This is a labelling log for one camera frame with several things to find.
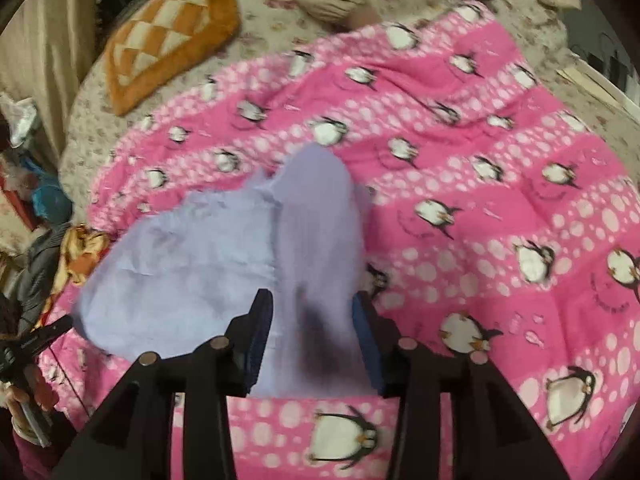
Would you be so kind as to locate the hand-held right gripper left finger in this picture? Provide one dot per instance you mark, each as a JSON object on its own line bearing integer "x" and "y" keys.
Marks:
{"x": 257, "y": 345}

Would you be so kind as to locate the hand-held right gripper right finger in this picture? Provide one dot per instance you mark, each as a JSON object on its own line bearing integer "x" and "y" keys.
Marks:
{"x": 364, "y": 345}

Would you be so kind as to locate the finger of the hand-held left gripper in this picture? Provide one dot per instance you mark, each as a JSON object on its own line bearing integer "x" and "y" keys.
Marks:
{"x": 52, "y": 331}

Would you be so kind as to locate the lilac sweatshirt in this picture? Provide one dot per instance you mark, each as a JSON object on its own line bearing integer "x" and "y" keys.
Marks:
{"x": 210, "y": 270}

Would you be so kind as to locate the person's left forearm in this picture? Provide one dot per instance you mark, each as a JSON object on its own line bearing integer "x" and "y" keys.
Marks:
{"x": 42, "y": 460}

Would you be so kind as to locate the person's left hand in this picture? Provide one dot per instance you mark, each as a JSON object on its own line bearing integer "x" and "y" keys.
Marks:
{"x": 30, "y": 392}

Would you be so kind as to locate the grey striped garment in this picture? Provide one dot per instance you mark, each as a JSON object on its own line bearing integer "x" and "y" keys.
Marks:
{"x": 42, "y": 270}

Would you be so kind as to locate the yellow orange printed cloth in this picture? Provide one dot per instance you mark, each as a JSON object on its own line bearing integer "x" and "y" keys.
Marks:
{"x": 85, "y": 255}

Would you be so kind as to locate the blue knitted item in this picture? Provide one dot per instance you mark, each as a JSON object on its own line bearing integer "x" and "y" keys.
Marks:
{"x": 50, "y": 202}

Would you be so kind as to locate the red box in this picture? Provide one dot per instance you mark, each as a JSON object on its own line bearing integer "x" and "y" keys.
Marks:
{"x": 15, "y": 190}

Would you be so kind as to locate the pink penguin print blanket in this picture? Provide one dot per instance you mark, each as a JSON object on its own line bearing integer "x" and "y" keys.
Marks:
{"x": 450, "y": 200}

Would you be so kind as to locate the clear plastic bag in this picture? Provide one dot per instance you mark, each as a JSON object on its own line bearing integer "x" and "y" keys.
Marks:
{"x": 17, "y": 120}

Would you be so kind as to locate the beige curtain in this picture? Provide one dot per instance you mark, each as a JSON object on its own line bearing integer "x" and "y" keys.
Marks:
{"x": 45, "y": 50}

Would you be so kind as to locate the orange checkered cushion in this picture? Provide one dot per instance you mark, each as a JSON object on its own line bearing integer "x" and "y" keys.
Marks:
{"x": 170, "y": 35}

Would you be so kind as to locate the floral bed sheet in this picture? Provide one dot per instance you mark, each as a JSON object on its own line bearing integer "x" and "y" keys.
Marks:
{"x": 310, "y": 25}

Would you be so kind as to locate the white furniture edge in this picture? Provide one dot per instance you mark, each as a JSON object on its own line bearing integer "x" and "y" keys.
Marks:
{"x": 600, "y": 80}

